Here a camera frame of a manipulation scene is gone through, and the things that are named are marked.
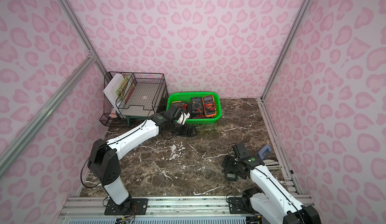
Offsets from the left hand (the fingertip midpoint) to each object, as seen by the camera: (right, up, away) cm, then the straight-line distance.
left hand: (192, 131), depth 83 cm
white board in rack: (-49, +24, +7) cm, 55 cm away
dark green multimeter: (+2, +14, +20) cm, 25 cm away
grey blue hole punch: (+42, -13, +5) cm, 44 cm away
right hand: (+20, -19, 0) cm, 27 cm away
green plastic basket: (-6, +22, +31) cm, 39 cm away
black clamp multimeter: (+19, -18, -10) cm, 28 cm away
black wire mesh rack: (-41, +23, +24) cm, 53 cm away
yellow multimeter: (-12, +16, +20) cm, 29 cm away
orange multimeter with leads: (+11, +15, +19) cm, 27 cm away
